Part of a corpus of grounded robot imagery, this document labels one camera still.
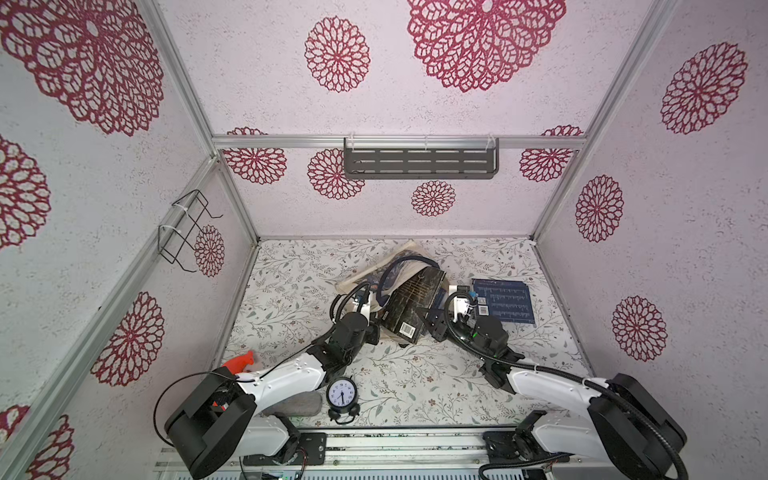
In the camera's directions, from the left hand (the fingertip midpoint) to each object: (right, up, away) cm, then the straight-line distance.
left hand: (375, 313), depth 86 cm
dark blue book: (+43, +2, +11) cm, 45 cm away
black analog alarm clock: (-9, -22, -7) cm, 24 cm away
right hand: (+11, +3, -10) cm, 15 cm away
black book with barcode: (+10, +3, -7) cm, 12 cm away
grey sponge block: (-19, -22, -9) cm, 30 cm away
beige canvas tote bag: (+2, +10, +4) cm, 11 cm away
